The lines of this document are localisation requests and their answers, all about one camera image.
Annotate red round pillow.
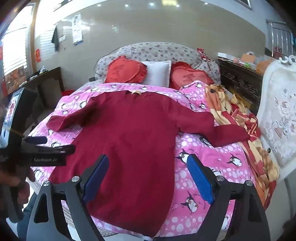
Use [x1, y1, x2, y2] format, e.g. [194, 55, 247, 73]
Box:
[104, 56, 148, 84]

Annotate dark carved wooden cabinet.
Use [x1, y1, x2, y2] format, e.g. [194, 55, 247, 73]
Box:
[217, 58, 264, 114]

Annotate dark red sweater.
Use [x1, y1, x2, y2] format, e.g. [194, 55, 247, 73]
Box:
[46, 89, 251, 239]

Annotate wall poster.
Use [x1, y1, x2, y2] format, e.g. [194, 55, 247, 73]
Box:
[72, 13, 83, 45]

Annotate red heart-shaped pillow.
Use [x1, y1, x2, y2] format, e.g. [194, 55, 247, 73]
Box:
[169, 61, 214, 90]

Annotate person's blue trouser leg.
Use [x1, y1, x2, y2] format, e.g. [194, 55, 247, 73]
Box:
[17, 192, 47, 241]

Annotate yellow and red blanket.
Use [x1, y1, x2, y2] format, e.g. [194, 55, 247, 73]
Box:
[205, 83, 280, 209]

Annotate dark wooden desk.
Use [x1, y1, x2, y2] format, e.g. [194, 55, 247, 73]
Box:
[18, 67, 64, 123]

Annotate window with blinds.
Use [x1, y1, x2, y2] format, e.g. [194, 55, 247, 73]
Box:
[0, 5, 35, 77]

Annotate hanging dark cloth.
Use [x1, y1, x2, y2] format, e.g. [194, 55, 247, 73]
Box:
[51, 27, 60, 52]

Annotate orange cardboard box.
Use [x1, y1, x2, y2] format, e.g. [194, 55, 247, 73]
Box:
[255, 59, 275, 73]

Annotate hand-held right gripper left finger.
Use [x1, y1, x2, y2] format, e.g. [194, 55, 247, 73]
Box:
[26, 154, 110, 241]

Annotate person's left hand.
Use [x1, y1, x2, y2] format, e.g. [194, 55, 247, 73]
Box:
[0, 166, 36, 207]

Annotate white ornate floral chair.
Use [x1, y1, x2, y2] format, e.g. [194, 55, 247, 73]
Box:
[255, 54, 296, 183]

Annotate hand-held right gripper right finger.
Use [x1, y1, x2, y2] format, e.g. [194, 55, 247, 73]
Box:
[187, 154, 271, 241]

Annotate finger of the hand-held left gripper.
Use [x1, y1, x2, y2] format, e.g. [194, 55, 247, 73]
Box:
[33, 144, 76, 155]
[24, 136, 48, 144]

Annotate pink penguin print blanket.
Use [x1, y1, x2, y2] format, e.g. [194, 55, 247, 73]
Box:
[28, 81, 257, 241]

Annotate metal railing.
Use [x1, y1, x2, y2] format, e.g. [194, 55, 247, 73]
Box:
[266, 20, 294, 58]

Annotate white pillow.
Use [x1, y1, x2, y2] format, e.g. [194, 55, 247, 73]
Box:
[141, 61, 173, 88]

